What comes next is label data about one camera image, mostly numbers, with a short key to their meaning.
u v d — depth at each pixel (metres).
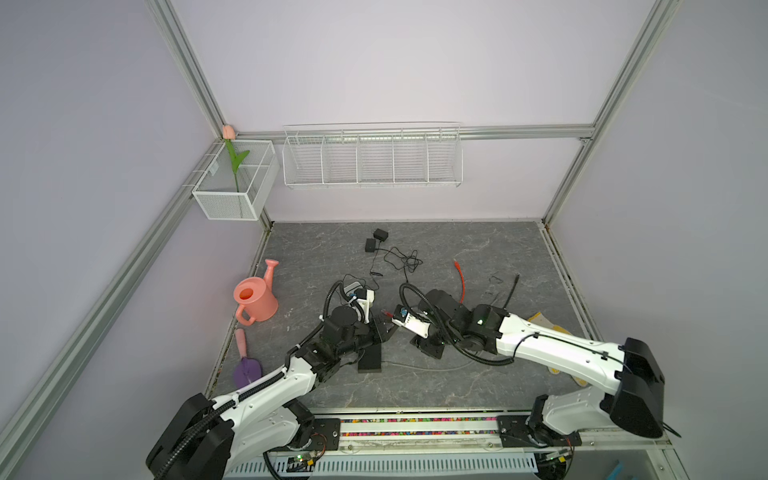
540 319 0.94
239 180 0.89
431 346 0.67
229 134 0.89
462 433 0.75
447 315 0.57
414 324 0.66
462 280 1.04
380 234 1.15
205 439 0.40
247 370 0.83
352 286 1.00
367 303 0.74
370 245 1.12
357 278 1.02
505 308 0.96
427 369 0.85
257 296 0.87
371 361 0.84
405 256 1.10
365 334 0.68
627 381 0.41
